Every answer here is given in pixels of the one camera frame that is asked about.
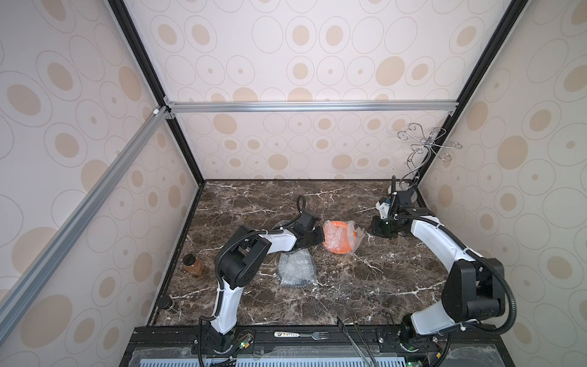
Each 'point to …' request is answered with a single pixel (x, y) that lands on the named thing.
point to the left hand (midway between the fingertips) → (332, 235)
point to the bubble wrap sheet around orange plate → (357, 235)
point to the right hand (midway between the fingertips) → (378, 229)
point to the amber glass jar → (193, 266)
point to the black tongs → (369, 362)
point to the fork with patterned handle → (318, 335)
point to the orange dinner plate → (337, 238)
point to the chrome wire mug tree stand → (419, 157)
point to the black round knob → (164, 302)
